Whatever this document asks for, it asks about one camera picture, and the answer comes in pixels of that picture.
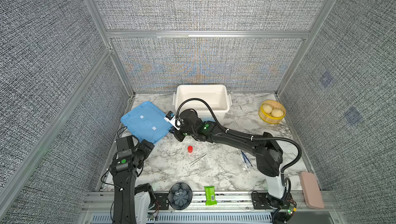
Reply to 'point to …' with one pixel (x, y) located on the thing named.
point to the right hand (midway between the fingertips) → (170, 128)
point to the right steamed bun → (277, 113)
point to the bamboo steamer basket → (268, 118)
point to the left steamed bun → (267, 108)
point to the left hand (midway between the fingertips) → (149, 148)
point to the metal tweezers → (195, 161)
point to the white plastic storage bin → (216, 96)
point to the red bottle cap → (190, 148)
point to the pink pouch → (313, 195)
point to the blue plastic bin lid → (147, 121)
